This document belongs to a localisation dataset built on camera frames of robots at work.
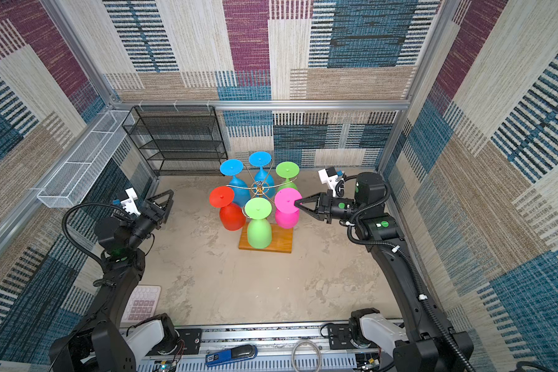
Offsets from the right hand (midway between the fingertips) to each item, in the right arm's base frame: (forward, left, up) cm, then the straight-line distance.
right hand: (296, 209), depth 62 cm
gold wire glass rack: (+11, +11, -4) cm, 16 cm away
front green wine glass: (0, +10, -10) cm, 14 cm away
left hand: (+11, +37, -5) cm, 39 cm away
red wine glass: (+8, +20, -14) cm, 26 cm away
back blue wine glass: (+22, +10, -2) cm, 24 cm away
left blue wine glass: (+13, +17, -7) cm, 22 cm away
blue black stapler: (-29, +19, -32) cm, 47 cm away
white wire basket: (+13, +68, -1) cm, 69 cm away
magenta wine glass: (+2, +2, -5) cm, 6 cm away
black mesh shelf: (+55, +51, -18) cm, 78 cm away
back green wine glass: (+17, +1, -2) cm, 17 cm away
